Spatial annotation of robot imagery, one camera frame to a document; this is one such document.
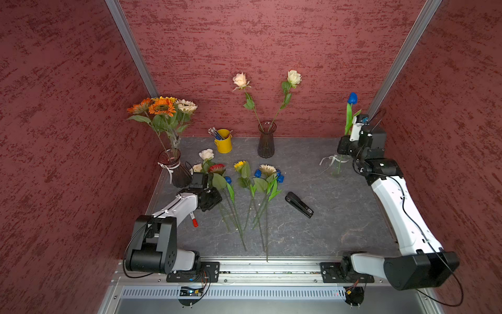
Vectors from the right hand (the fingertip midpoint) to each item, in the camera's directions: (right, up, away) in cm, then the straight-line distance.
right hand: (344, 139), depth 75 cm
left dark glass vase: (-76, -8, +14) cm, 78 cm away
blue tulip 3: (-22, -19, +25) cm, 38 cm away
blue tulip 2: (-23, -16, +28) cm, 39 cm away
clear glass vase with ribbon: (+6, -10, +21) cm, 23 cm away
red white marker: (-63, -37, +12) cm, 74 cm away
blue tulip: (-48, -22, +22) cm, 58 cm away
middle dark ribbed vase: (-30, +1, +29) cm, 41 cm away
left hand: (-52, -29, +16) cm, 61 cm away
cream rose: (-66, -13, +26) cm, 72 cm away
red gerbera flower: (-56, -14, +25) cm, 62 cm away
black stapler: (-16, -28, +15) cm, 36 cm away
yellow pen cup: (-54, -1, +36) cm, 65 cm away
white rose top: (-63, -6, +32) cm, 71 cm away
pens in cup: (-58, +7, +26) cm, 64 cm away
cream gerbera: (-29, -15, +25) cm, 41 cm away
